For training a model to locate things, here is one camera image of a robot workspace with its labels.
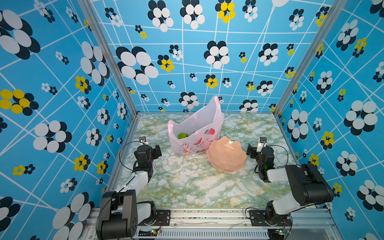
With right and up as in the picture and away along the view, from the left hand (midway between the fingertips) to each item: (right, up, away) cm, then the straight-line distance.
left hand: (150, 146), depth 90 cm
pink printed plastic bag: (+28, +7, -11) cm, 31 cm away
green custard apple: (+19, +5, +9) cm, 22 cm away
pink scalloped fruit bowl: (+47, -6, +4) cm, 48 cm away
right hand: (+68, 0, +3) cm, 68 cm away
